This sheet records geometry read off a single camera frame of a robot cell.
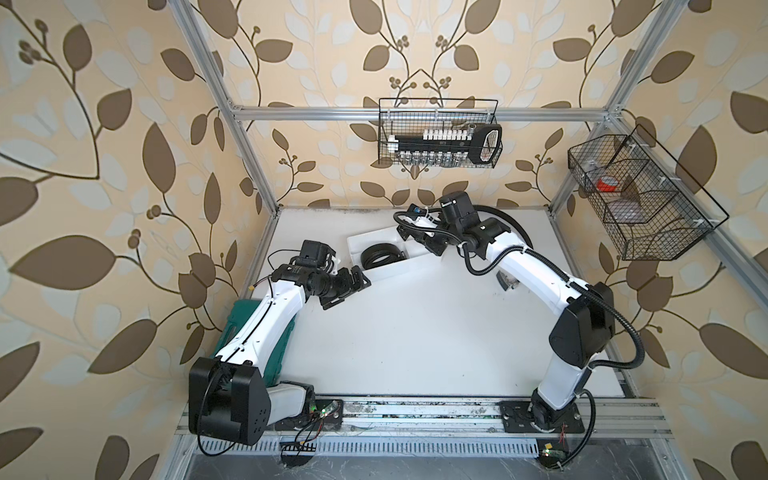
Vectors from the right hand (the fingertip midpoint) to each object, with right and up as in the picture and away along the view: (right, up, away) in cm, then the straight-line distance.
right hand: (422, 231), depth 85 cm
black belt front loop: (-14, -6, +10) cm, 18 cm away
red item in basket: (+50, +13, -5) cm, 52 cm away
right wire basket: (+56, +7, -10) cm, 58 cm away
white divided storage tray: (-11, -8, +16) cm, 21 cm away
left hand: (-19, -15, -4) cm, 25 cm away
